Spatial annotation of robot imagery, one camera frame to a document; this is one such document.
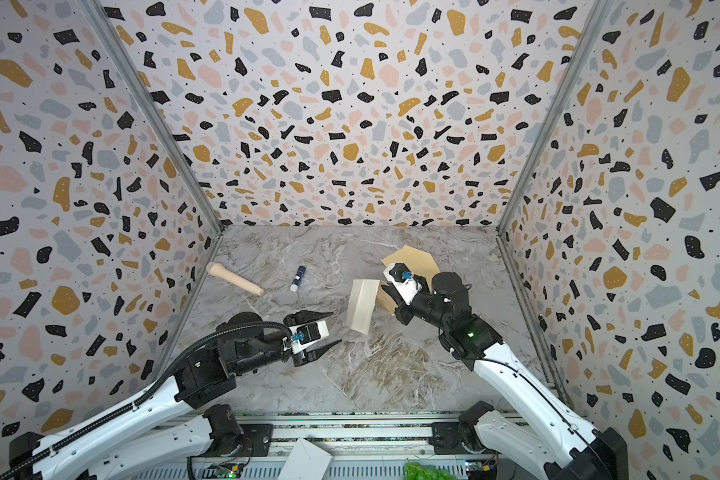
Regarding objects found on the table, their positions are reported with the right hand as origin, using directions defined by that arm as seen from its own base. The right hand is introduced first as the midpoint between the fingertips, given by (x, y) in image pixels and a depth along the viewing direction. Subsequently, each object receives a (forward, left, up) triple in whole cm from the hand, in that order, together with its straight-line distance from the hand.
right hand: (381, 281), depth 70 cm
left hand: (-11, +10, +1) cm, 15 cm away
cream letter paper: (-2, +5, -7) cm, 9 cm away
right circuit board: (-33, -24, -29) cm, 50 cm away
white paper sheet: (-34, +17, -24) cm, 44 cm away
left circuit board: (-35, +36, -28) cm, 57 cm away
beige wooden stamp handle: (+21, +57, -25) cm, 65 cm away
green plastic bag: (-35, -8, -24) cm, 43 cm away
